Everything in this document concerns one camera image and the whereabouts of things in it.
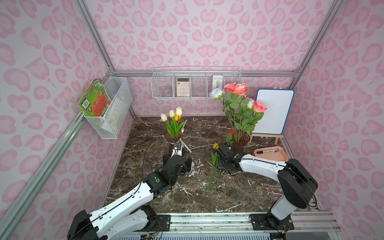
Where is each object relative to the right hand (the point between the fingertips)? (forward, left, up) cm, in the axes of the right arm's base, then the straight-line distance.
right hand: (220, 162), depth 91 cm
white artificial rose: (+18, -14, +32) cm, 39 cm away
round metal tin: (+33, +33, +27) cm, 54 cm away
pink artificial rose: (+16, -3, +32) cm, 36 cm away
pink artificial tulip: (+13, +31, +26) cm, 43 cm away
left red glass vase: (+7, +30, +15) cm, 35 cm away
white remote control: (+39, +2, +31) cm, 49 cm away
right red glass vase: (+7, -10, +14) cm, 18 cm away
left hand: (-3, +21, +15) cm, 26 cm away
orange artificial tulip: (+12, +25, +27) cm, 38 cm away
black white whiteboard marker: (+9, -28, -3) cm, 29 cm away
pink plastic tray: (+9, -36, -4) cm, 37 cm away
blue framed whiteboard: (+26, -32, +23) cm, 47 cm away
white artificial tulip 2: (+12, +23, +32) cm, 41 cm away
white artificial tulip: (+9, +26, +24) cm, 37 cm away
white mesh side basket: (+10, +61, +23) cm, 66 cm away
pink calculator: (+37, +23, +28) cm, 52 cm away
